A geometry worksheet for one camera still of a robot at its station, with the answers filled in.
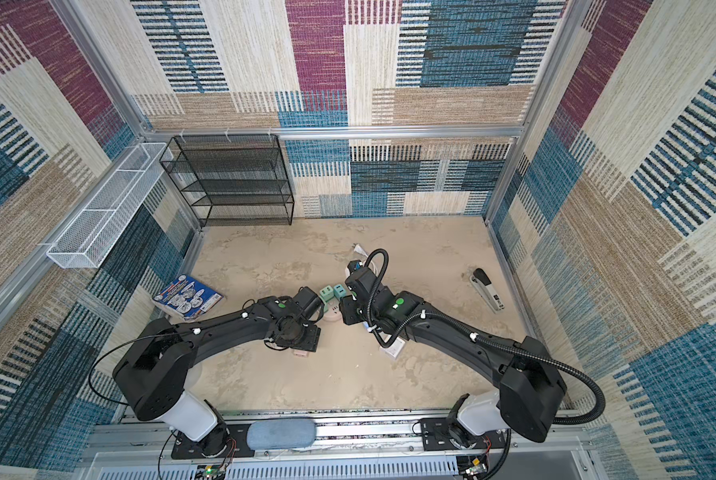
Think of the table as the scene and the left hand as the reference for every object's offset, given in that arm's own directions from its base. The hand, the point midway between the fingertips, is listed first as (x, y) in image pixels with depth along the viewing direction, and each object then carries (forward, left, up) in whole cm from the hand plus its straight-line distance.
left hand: (310, 339), depth 87 cm
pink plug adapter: (-4, +2, 0) cm, 4 cm away
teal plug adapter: (+13, -8, +5) cm, 16 cm away
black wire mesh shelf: (+53, +31, +16) cm, 64 cm away
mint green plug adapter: (+12, -4, +4) cm, 14 cm away
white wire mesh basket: (+10, +50, +30) cm, 59 cm away
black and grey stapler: (+16, -54, +2) cm, 57 cm away
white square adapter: (-3, -24, 0) cm, 24 cm away
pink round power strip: (+7, -6, +1) cm, 10 cm away
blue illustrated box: (+14, +41, -1) cm, 43 cm away
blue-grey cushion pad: (-24, +4, +2) cm, 24 cm away
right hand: (+3, -12, +12) cm, 17 cm away
